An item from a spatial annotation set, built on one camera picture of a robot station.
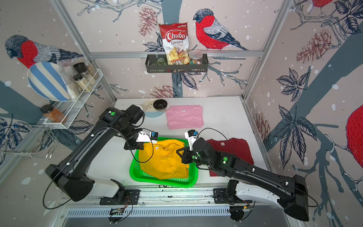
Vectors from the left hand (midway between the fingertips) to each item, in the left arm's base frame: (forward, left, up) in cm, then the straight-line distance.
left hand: (143, 142), depth 70 cm
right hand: (-5, -17, -1) cm, 18 cm away
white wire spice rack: (+16, +42, +8) cm, 46 cm away
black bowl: (+42, -1, -19) cm, 46 cm away
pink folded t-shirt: (+32, -20, -22) cm, 44 cm away
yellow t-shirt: (-7, -9, -6) cm, 13 cm away
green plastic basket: (-14, -24, -19) cm, 34 cm away
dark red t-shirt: (+8, -57, -24) cm, 62 cm away
